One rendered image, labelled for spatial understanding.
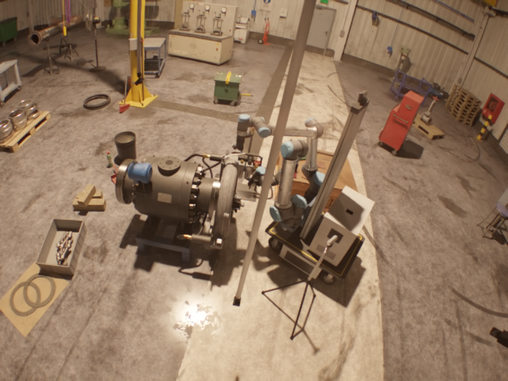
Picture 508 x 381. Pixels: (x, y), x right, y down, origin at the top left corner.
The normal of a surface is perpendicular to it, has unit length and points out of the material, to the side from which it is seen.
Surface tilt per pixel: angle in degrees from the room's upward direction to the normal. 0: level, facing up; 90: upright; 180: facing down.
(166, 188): 46
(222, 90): 89
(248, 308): 0
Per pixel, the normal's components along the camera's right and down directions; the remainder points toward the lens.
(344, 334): 0.15, -0.73
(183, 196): 0.03, 0.10
